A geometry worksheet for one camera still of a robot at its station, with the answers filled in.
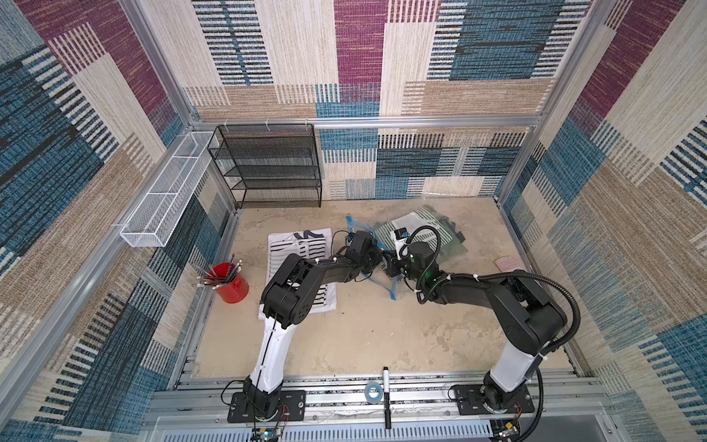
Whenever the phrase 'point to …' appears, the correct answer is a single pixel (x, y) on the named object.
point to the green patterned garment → (448, 250)
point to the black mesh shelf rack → (269, 163)
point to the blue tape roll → (373, 392)
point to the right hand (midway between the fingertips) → (387, 255)
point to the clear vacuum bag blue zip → (388, 284)
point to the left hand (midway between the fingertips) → (389, 252)
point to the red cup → (231, 287)
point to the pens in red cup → (211, 279)
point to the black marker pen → (387, 399)
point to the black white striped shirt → (315, 244)
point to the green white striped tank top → (423, 225)
